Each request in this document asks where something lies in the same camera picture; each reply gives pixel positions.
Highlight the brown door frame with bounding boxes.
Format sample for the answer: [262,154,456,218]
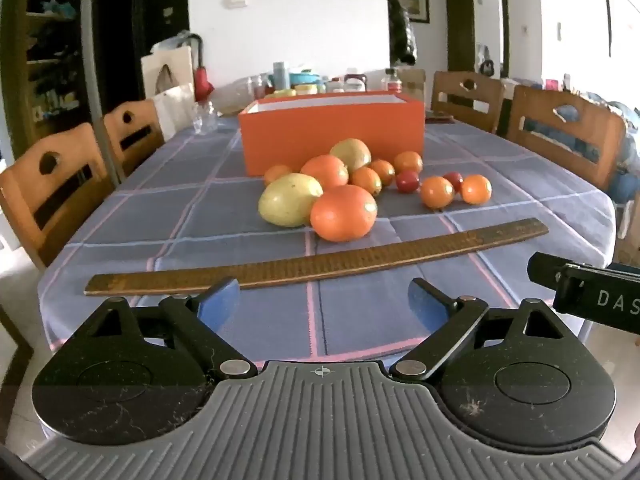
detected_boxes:
[444,0,508,78]

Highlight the large orange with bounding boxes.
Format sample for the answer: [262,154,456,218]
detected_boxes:
[310,184,378,242]

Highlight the large yellow-green mango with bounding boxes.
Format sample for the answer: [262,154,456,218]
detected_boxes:
[258,172,325,227]

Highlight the medium orange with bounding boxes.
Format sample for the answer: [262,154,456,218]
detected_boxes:
[300,154,349,192]

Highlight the red folded umbrella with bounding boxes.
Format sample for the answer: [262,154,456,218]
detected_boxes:
[192,35,213,103]

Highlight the dark wooden shelf cabinet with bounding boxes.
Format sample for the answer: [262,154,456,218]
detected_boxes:
[0,0,83,156]

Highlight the clear glass jar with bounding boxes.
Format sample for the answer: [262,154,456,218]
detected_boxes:
[192,101,218,135]

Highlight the small orange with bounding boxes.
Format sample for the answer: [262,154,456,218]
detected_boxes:
[420,175,456,210]
[370,159,396,187]
[349,167,383,197]
[460,174,493,205]
[393,151,424,176]
[263,164,293,187]

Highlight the dark hanging jacket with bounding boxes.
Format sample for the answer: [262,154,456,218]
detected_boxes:
[387,0,418,66]

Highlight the orange cardboard box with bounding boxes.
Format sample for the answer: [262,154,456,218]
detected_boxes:
[238,91,426,177]

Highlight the brown cardboard package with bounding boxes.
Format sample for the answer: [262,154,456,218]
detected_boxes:
[397,69,427,111]

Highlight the yellow potato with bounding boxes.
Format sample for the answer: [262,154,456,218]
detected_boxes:
[329,138,372,172]

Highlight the blue checked tablecloth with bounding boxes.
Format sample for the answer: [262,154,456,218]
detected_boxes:
[37,110,616,361]

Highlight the long wooden ruler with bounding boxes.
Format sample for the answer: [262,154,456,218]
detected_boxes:
[84,217,550,297]

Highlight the wooden chair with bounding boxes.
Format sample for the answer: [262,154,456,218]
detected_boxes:
[0,122,116,268]
[431,71,506,133]
[102,99,166,178]
[506,85,627,192]

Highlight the white paper bag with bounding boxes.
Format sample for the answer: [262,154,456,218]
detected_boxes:
[141,46,196,101]

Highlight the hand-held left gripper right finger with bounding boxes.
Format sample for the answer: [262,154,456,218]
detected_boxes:
[390,277,576,383]

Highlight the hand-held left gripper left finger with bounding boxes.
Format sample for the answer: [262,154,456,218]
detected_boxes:
[75,277,258,381]

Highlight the small white bag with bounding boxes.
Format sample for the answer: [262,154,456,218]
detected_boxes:
[152,84,196,141]

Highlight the dark wooden door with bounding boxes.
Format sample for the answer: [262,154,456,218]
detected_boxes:
[92,0,191,111]

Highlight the yellow containers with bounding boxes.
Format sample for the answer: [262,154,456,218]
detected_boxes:
[265,86,318,99]

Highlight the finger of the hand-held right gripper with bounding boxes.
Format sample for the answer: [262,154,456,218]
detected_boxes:
[527,252,570,292]

